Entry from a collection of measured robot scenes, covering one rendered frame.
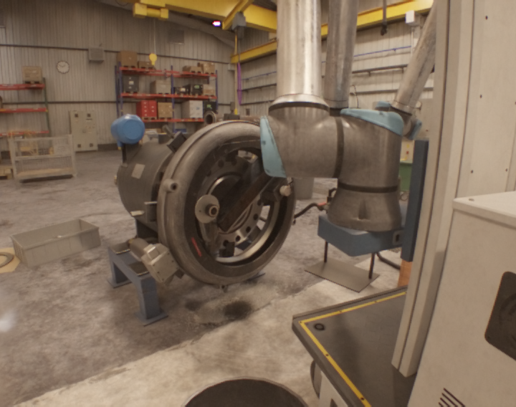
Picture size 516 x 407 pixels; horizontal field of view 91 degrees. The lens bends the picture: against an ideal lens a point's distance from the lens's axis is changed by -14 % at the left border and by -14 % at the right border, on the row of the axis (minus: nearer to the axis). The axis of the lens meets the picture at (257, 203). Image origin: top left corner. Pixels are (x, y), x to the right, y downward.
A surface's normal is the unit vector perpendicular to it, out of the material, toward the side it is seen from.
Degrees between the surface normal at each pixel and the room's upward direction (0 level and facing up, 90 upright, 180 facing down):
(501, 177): 90
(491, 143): 90
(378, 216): 70
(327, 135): 62
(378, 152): 90
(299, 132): 80
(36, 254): 90
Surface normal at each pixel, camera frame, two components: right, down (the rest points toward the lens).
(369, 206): -0.22, -0.11
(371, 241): 0.33, 0.23
